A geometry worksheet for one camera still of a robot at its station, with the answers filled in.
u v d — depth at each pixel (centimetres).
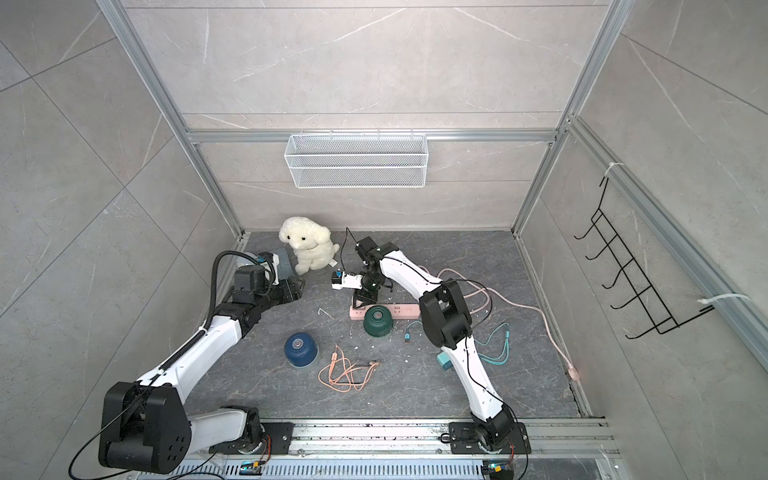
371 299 85
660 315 61
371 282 84
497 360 86
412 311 95
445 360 84
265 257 73
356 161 101
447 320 60
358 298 84
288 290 76
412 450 73
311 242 96
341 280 84
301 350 78
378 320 84
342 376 80
